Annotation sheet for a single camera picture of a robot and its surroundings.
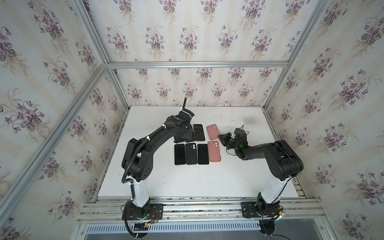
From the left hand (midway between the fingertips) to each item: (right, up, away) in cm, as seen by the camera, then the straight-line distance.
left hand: (183, 132), depth 91 cm
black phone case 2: (+5, -14, +2) cm, 15 cm away
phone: (+20, -15, +2) cm, 25 cm away
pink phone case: (+20, -1, +13) cm, 24 cm away
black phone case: (+6, -5, +9) cm, 12 cm away
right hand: (+21, -3, +4) cm, 22 cm away
